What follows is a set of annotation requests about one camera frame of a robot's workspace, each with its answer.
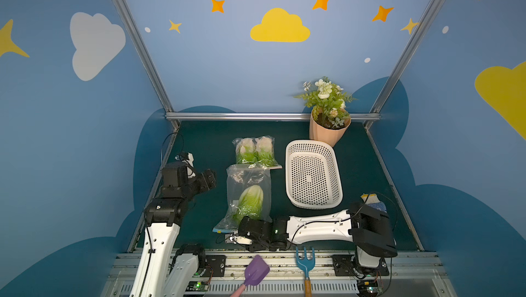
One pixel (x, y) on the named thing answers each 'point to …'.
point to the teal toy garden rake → (305, 263)
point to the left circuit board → (197, 286)
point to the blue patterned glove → (372, 200)
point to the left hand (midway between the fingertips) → (210, 172)
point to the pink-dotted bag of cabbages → (257, 150)
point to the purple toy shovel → (256, 271)
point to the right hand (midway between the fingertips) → (249, 227)
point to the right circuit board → (367, 288)
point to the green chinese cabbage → (251, 204)
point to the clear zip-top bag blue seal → (238, 178)
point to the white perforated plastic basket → (313, 178)
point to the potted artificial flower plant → (329, 118)
